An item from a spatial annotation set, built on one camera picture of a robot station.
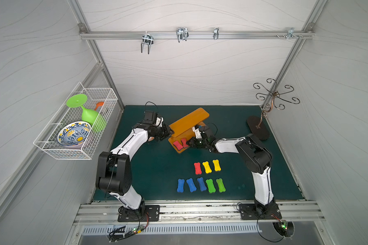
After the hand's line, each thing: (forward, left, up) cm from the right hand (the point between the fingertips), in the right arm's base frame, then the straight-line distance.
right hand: (185, 141), depth 97 cm
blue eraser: (-28, +1, -1) cm, 28 cm away
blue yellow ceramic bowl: (-18, +44, +33) cm, 58 cm away
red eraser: (-3, +4, 0) cm, 5 cm away
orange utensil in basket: (+4, +45, +29) cm, 53 cm away
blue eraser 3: (-26, -10, -2) cm, 28 cm away
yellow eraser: (-16, -13, -1) cm, 21 cm away
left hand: (-1, +7, +11) cm, 13 cm away
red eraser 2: (-1, +1, 0) cm, 1 cm away
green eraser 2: (-27, -21, -1) cm, 34 cm away
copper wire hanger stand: (+11, -52, -3) cm, 53 cm away
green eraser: (-26, -15, -1) cm, 30 cm away
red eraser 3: (-17, -8, -2) cm, 19 cm away
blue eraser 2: (-26, -5, -2) cm, 26 cm away
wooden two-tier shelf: (+3, +1, +11) cm, 11 cm away
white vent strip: (-44, -32, -4) cm, 55 cm away
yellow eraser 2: (-14, -19, -2) cm, 24 cm away
